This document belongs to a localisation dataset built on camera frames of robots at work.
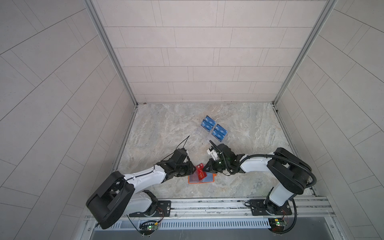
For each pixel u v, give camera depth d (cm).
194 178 81
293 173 45
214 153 80
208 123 95
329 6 71
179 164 67
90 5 70
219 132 91
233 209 72
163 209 70
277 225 68
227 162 68
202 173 81
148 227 65
